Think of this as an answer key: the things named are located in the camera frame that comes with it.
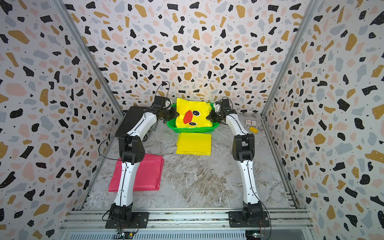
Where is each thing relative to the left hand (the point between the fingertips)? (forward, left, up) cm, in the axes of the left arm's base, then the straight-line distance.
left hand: (181, 112), depth 103 cm
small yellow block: (-4, -54, -15) cm, 56 cm away
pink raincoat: (-40, +17, -13) cm, 45 cm away
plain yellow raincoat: (-17, -9, -14) cm, 23 cm away
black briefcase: (+7, +39, -11) cm, 41 cm away
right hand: (0, -18, -4) cm, 19 cm away
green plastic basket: (-1, +7, -11) cm, 14 cm away
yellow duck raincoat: (+3, -8, -4) cm, 10 cm away
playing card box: (+2, -53, -14) cm, 54 cm away
